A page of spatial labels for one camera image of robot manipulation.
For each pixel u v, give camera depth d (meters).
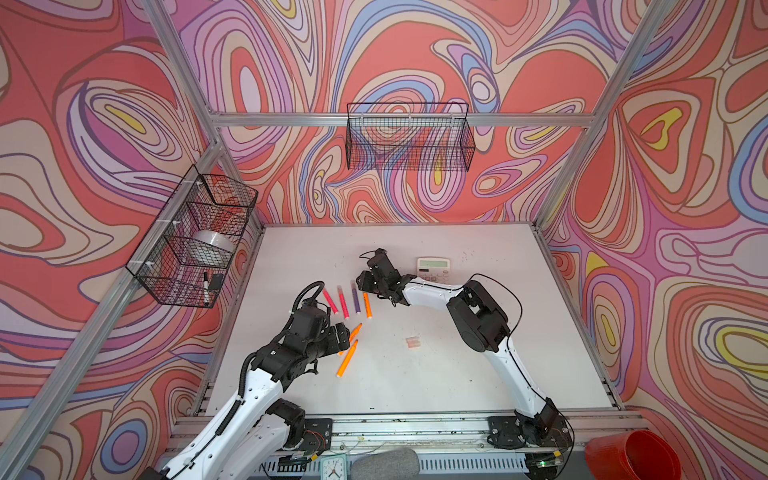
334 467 0.68
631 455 0.70
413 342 0.89
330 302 0.98
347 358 0.86
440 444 0.73
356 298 0.98
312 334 0.60
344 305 0.96
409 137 0.96
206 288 0.72
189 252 0.72
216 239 0.73
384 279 0.81
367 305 0.96
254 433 0.57
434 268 1.05
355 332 0.91
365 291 0.93
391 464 0.67
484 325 0.60
